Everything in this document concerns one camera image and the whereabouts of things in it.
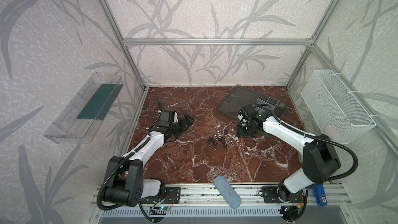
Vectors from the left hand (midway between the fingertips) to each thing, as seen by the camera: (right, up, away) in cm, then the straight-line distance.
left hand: (192, 119), depth 87 cm
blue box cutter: (+62, -33, -15) cm, 71 cm away
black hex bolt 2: (+18, -13, +4) cm, 22 cm away
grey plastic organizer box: (+32, +14, +26) cm, 44 cm away
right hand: (+27, -6, +1) cm, 27 cm away
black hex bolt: (+10, -12, +6) cm, 17 cm away
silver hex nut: (+16, -11, +7) cm, 20 cm away
